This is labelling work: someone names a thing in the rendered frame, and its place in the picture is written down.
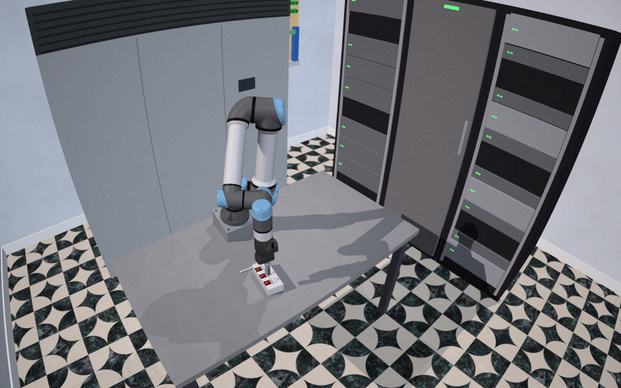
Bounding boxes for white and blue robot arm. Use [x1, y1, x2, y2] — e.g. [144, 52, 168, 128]
[217, 96, 286, 233]

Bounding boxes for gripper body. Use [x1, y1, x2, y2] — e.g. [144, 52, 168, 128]
[253, 228, 278, 265]

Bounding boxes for white power strip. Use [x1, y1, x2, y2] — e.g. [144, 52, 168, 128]
[246, 262, 284, 296]

